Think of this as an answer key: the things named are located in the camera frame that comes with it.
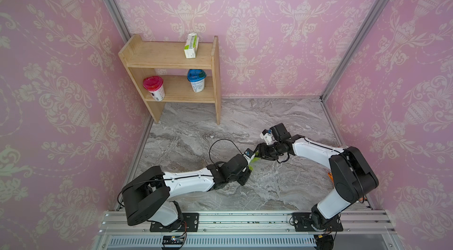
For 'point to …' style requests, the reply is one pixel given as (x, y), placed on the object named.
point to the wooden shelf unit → (177, 72)
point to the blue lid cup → (197, 77)
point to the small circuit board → (173, 240)
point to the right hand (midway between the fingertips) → (256, 155)
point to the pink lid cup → (154, 85)
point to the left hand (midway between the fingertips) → (249, 171)
